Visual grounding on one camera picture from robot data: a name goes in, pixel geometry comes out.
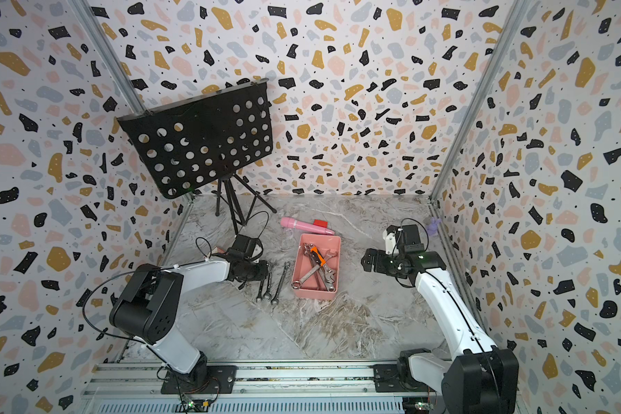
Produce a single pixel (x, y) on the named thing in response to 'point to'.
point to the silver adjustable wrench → (328, 274)
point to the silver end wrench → (260, 290)
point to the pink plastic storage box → (315, 287)
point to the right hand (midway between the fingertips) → (375, 262)
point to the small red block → (320, 222)
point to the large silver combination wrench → (297, 285)
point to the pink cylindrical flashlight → (297, 224)
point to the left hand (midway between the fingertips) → (268, 270)
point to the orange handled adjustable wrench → (310, 249)
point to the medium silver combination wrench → (276, 299)
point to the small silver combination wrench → (268, 287)
